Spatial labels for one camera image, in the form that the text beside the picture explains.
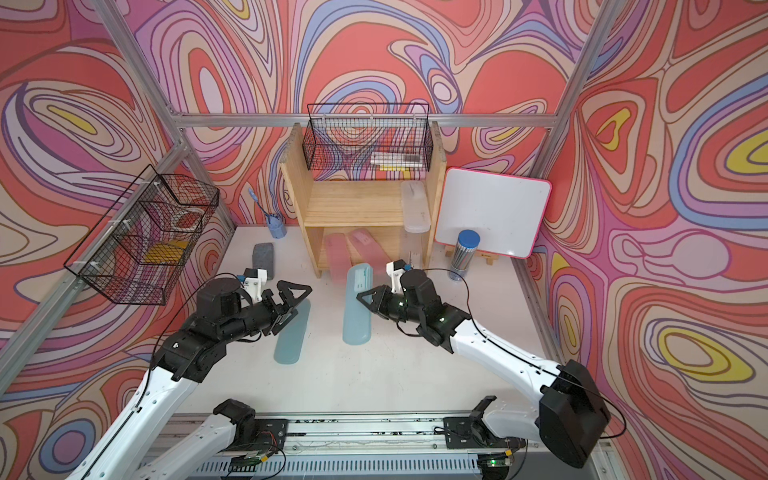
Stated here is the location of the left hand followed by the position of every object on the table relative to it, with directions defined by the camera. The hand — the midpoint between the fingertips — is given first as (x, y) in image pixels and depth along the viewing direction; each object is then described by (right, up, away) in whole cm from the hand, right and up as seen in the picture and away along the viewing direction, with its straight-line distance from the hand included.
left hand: (307, 299), depth 67 cm
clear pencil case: (+27, +24, +20) cm, 41 cm away
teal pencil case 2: (+11, -5, +5) cm, 13 cm away
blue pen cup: (-24, +21, +44) cm, 55 cm away
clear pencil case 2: (+27, +12, +32) cm, 44 cm away
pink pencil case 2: (+12, +11, +37) cm, 41 cm away
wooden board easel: (+54, +10, +37) cm, 67 cm away
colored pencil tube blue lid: (+43, +14, +21) cm, 50 cm away
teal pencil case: (-12, -16, +23) cm, 30 cm away
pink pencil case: (+1, +10, +38) cm, 39 cm away
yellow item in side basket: (-36, +11, +5) cm, 38 cm away
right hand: (+12, -3, +7) cm, 14 cm away
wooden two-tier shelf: (0, +24, +20) cm, 31 cm away
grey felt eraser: (-27, +9, +41) cm, 50 cm away
